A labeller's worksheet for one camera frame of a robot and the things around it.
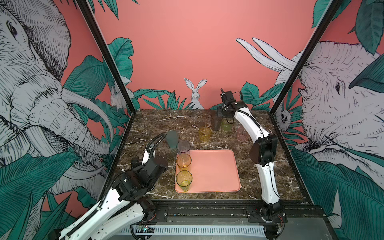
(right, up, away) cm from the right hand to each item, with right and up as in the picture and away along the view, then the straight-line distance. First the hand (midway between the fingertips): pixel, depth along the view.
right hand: (219, 110), depth 96 cm
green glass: (-22, -38, -21) cm, 48 cm away
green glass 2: (+6, -10, +12) cm, 17 cm away
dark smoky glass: (-1, -8, +8) cm, 11 cm away
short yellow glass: (-9, -16, +11) cm, 21 cm away
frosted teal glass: (-33, -19, +11) cm, 40 cm away
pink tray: (-5, -39, -5) cm, 40 cm away
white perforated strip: (-14, -61, -26) cm, 68 cm away
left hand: (-37, -25, -26) cm, 52 cm away
